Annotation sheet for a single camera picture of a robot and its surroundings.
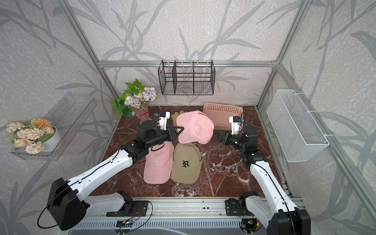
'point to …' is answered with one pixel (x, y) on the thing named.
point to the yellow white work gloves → (174, 117)
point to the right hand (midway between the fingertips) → (215, 130)
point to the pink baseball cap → (158, 164)
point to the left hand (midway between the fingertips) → (183, 129)
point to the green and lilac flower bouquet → (133, 97)
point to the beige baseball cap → (186, 164)
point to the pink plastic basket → (220, 113)
